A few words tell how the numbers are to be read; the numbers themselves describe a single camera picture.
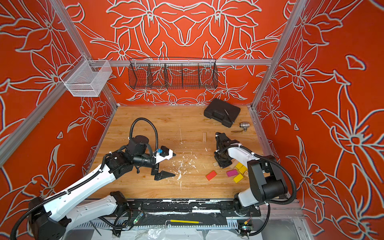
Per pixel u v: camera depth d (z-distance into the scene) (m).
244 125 1.03
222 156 0.75
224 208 0.72
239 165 0.86
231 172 0.85
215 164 0.87
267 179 0.44
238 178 0.82
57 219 0.41
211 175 0.84
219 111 1.07
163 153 0.55
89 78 0.93
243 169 0.85
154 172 0.60
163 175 0.58
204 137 1.00
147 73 1.01
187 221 0.70
